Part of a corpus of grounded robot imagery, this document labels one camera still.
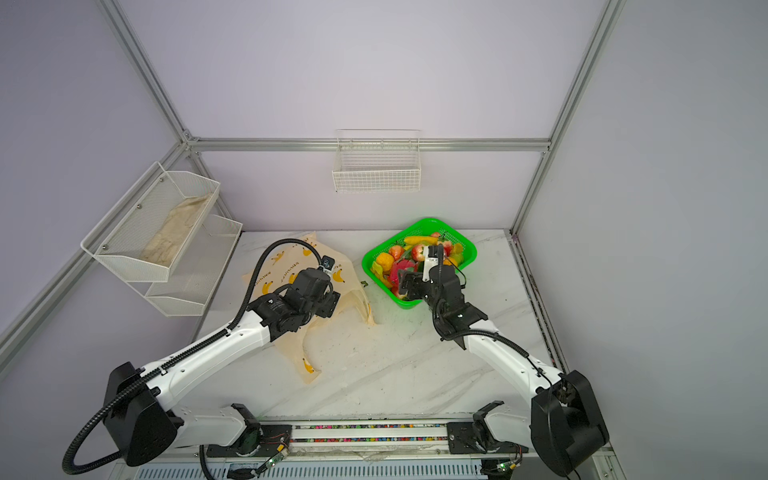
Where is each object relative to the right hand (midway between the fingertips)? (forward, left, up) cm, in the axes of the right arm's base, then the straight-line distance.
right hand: (407, 270), depth 81 cm
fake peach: (+17, +3, -11) cm, 21 cm away
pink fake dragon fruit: (+6, +4, -10) cm, 13 cm away
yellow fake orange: (+13, +7, -11) cm, 18 cm away
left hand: (-5, +25, -3) cm, 25 cm away
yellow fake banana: (+24, -5, -13) cm, 28 cm away
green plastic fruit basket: (+33, -8, -15) cm, 37 cm away
